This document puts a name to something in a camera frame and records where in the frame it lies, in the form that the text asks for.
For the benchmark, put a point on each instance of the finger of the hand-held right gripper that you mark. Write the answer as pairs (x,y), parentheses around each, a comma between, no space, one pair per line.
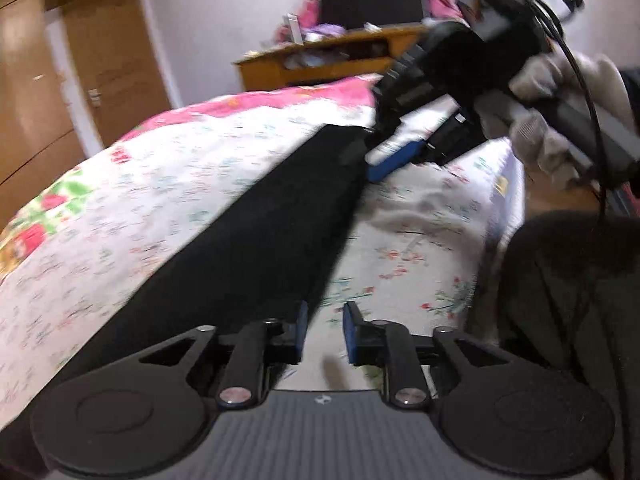
(395,157)
(457,135)

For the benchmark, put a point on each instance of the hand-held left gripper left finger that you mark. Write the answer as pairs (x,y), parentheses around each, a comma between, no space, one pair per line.
(301,332)

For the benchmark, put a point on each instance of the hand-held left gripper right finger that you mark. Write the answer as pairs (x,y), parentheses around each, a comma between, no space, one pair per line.
(351,332)

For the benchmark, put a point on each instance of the black pants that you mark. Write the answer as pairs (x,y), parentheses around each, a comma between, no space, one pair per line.
(250,240)

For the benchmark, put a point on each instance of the person's right hand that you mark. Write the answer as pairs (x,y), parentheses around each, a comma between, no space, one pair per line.
(575,90)

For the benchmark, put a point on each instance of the wooden side desk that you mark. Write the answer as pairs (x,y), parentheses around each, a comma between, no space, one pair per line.
(320,62)

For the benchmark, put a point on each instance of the floral printed bed sheet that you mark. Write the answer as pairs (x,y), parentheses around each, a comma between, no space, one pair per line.
(150,200)

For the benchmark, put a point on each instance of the person's dark clothing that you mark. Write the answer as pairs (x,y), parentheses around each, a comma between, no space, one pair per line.
(570,340)

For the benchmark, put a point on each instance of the wooden door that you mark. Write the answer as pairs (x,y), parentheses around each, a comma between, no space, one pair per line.
(110,60)

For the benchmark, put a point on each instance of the wooden wardrobe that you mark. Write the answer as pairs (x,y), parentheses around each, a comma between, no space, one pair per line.
(30,100)

